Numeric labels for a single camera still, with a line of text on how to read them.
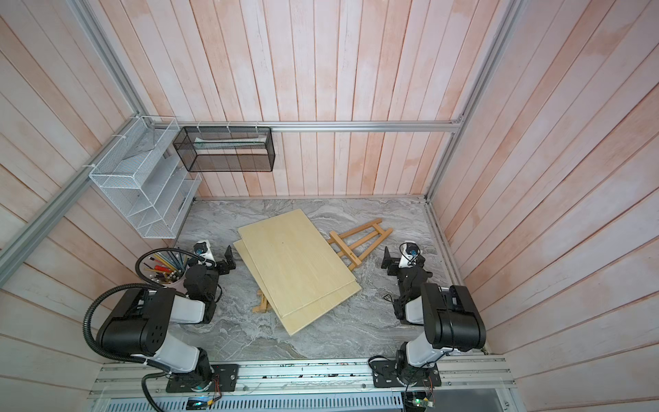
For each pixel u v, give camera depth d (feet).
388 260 2.73
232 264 2.76
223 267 2.69
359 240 3.45
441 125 3.12
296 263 3.04
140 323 1.51
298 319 2.57
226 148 3.39
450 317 1.48
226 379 2.40
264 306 2.67
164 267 2.80
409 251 2.50
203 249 2.51
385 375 2.40
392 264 2.68
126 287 1.56
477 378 2.46
